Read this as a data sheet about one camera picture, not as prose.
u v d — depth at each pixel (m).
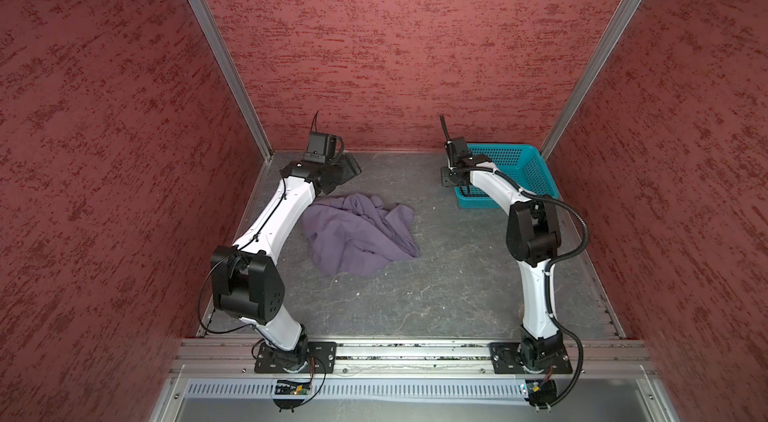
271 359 0.69
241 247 0.45
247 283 0.44
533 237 0.58
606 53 0.90
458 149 0.81
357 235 0.88
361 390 0.77
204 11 0.81
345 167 0.76
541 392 0.71
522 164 1.13
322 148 0.65
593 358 0.76
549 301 0.61
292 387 0.72
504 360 0.74
